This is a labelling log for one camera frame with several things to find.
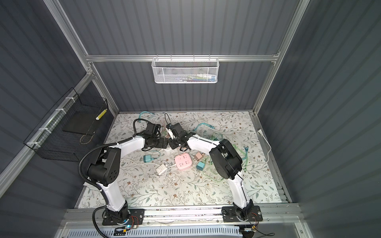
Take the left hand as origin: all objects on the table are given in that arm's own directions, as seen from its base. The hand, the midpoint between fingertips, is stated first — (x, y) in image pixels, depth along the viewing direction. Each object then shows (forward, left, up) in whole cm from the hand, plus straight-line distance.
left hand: (160, 142), depth 99 cm
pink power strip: (-14, -15, -1) cm, 21 cm away
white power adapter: (-19, -3, 0) cm, 19 cm away
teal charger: (-11, +7, -2) cm, 13 cm away
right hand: (-2, -9, +3) cm, 10 cm away
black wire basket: (-9, +41, +25) cm, 49 cm away
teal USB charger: (-18, -26, -1) cm, 32 cm away
